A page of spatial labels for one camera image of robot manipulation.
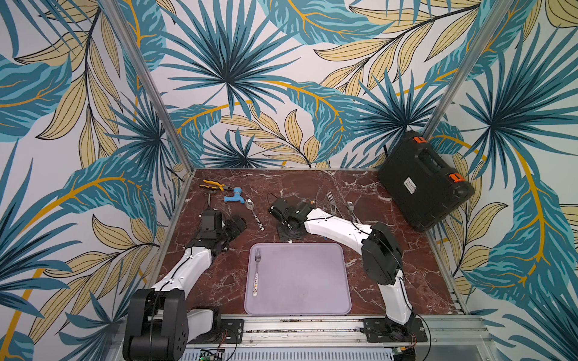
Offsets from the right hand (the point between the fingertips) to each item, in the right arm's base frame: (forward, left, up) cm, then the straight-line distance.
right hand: (285, 233), depth 89 cm
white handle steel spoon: (+17, -31, -6) cm, 36 cm away
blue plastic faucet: (+22, +23, -4) cm, 32 cm away
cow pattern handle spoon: (+18, +17, -4) cm, 25 cm away
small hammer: (+21, +36, -5) cm, 42 cm away
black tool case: (+13, -56, +11) cm, 59 cm away
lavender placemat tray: (-16, -4, -6) cm, 17 cm away
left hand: (+2, +18, +2) cm, 18 cm away
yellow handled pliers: (+29, +31, -4) cm, 43 cm away
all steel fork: (+20, -22, -6) cm, 31 cm away
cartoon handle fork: (-7, +12, -7) cm, 15 cm away
